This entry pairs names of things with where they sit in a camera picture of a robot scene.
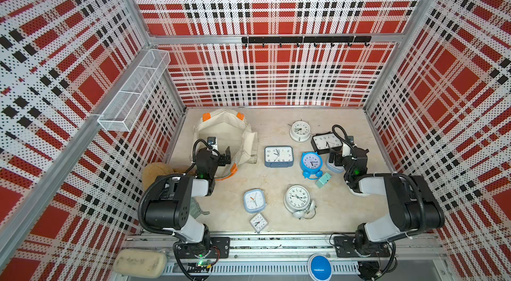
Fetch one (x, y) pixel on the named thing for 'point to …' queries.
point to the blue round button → (319, 268)
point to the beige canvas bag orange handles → (231, 130)
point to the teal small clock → (323, 180)
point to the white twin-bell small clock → (297, 201)
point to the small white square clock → (258, 222)
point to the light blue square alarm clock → (254, 200)
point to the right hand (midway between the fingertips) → (342, 148)
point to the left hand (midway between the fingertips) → (221, 146)
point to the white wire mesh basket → (123, 109)
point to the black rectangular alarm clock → (323, 142)
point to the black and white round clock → (299, 131)
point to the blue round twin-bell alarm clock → (311, 164)
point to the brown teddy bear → (151, 170)
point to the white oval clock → (362, 188)
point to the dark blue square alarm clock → (279, 156)
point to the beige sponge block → (140, 263)
